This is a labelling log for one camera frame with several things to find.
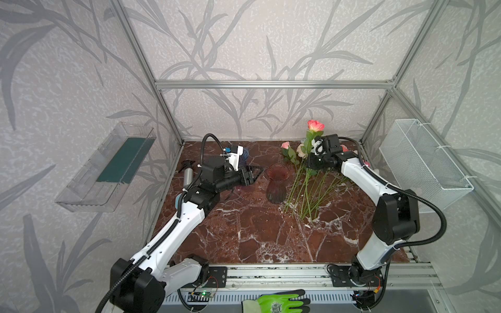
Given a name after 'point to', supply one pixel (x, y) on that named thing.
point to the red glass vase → (277, 174)
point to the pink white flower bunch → (312, 188)
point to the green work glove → (284, 302)
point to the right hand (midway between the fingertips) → (304, 160)
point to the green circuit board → (199, 296)
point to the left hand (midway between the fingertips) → (260, 170)
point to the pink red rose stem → (315, 129)
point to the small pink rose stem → (289, 153)
